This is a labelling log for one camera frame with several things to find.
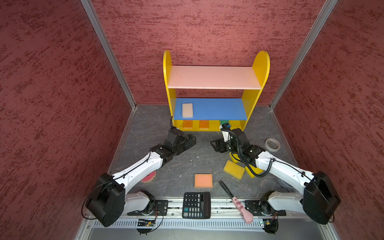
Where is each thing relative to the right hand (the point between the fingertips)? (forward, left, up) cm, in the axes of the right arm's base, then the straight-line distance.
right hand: (214, 144), depth 82 cm
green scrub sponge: (+25, -11, -11) cm, 29 cm away
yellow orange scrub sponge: (+24, +16, -12) cm, 31 cm away
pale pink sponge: (+26, +15, +1) cm, 30 cm away
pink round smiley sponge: (-14, +37, -11) cm, 41 cm away
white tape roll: (+6, -41, -14) cm, 44 cm away
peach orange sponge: (-16, +7, -12) cm, 21 cm away
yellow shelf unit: (+20, +1, +4) cm, 20 cm away
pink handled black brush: (-34, -14, -13) cm, 39 cm away
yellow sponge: (-10, -11, -12) cm, 19 cm away
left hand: (+1, +13, -1) cm, 13 cm away
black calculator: (-28, +11, -12) cm, 32 cm away
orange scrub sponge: (+26, +4, -15) cm, 30 cm away
